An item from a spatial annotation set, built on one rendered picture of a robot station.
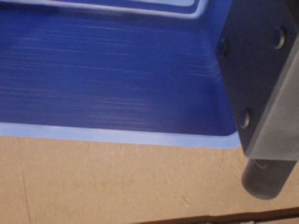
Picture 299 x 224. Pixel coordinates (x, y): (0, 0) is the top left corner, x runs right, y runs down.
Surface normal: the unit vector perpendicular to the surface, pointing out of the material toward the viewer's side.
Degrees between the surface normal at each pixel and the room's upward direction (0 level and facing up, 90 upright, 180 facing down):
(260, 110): 90
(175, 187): 0
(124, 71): 90
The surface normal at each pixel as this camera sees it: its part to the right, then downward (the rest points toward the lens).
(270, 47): -0.97, -0.07
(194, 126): 0.20, -0.70
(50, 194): 0.11, 0.71
